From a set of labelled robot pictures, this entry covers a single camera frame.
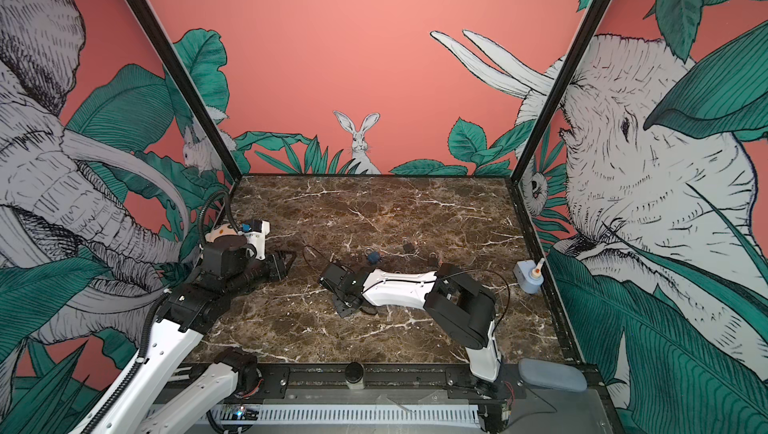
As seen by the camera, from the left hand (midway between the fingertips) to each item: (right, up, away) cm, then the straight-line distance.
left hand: (292, 251), depth 72 cm
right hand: (+10, -17, +13) cm, 24 cm away
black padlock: (+30, -4, +28) cm, 42 cm away
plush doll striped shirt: (-30, +4, +20) cm, 37 cm away
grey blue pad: (+66, -33, +3) cm, 74 cm away
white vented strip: (+38, -39, -2) cm, 55 cm away
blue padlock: (+18, -6, +25) cm, 31 cm away
